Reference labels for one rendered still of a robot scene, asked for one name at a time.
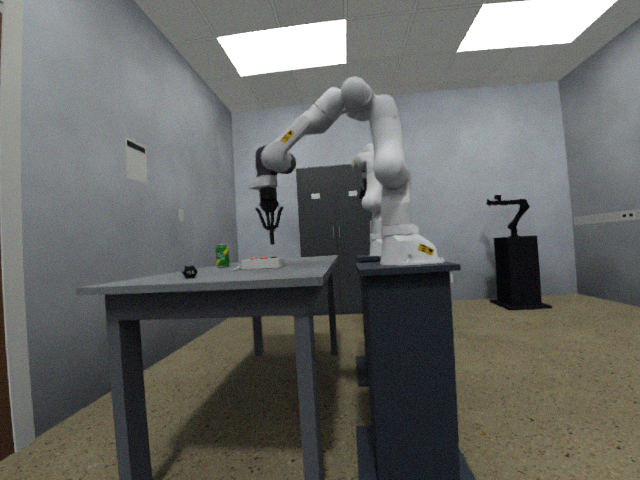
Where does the white power strip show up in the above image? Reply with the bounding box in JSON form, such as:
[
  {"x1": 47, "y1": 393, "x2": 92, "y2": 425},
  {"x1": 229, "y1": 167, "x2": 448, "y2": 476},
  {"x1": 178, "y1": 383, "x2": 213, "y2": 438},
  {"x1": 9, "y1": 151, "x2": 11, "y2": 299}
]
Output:
[{"x1": 232, "y1": 257, "x2": 283, "y2": 271}]

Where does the green drink can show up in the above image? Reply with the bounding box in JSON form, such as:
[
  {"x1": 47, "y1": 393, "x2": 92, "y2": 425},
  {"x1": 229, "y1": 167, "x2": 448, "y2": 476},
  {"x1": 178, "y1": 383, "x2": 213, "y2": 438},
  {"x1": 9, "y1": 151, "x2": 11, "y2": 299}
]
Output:
[{"x1": 216, "y1": 244, "x2": 230, "y2": 268}]

